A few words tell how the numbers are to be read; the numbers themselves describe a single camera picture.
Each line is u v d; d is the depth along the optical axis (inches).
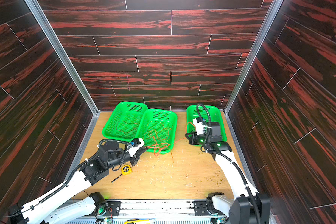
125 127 42.5
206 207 28.9
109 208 28.8
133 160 23.8
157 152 27.6
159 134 41.2
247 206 15.0
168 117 44.4
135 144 22.2
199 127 27.3
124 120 45.2
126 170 33.8
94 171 20.0
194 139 26.8
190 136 27.2
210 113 43.5
